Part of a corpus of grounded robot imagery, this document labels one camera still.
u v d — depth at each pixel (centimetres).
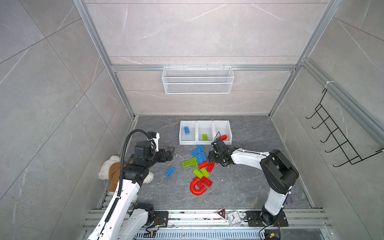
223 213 75
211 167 90
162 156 65
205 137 104
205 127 112
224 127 112
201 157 95
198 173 88
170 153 67
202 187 83
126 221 54
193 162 92
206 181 86
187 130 107
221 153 75
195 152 96
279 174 48
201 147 99
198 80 101
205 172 88
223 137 104
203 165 90
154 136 66
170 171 88
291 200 79
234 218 73
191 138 104
